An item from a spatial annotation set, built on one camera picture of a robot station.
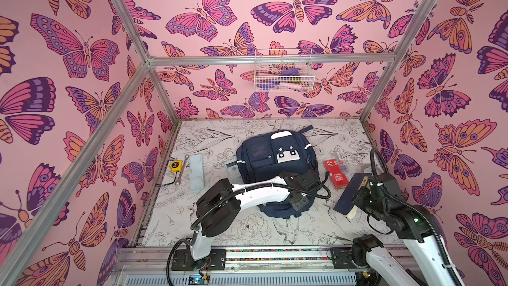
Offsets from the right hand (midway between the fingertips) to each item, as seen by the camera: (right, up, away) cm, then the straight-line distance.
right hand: (355, 192), depth 71 cm
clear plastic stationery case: (+8, +8, +28) cm, 31 cm away
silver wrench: (-74, -1, +24) cm, 78 cm away
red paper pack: (+4, +4, +28) cm, 29 cm away
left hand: (-17, -5, +11) cm, 21 cm away
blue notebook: (0, -7, +6) cm, 9 cm away
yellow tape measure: (-76, +6, +27) cm, 81 cm away
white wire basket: (-22, +53, +25) cm, 62 cm away
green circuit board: (-57, -32, +1) cm, 66 cm away
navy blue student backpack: (-31, +11, +26) cm, 42 cm away
